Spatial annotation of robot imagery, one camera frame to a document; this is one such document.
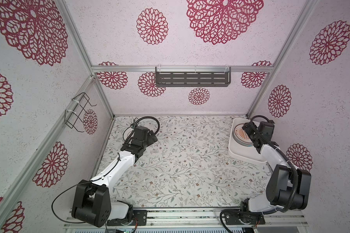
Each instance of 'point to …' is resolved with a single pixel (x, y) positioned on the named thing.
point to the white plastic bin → (240, 151)
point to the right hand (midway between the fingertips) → (248, 124)
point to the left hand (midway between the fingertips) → (149, 137)
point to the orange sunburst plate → (241, 137)
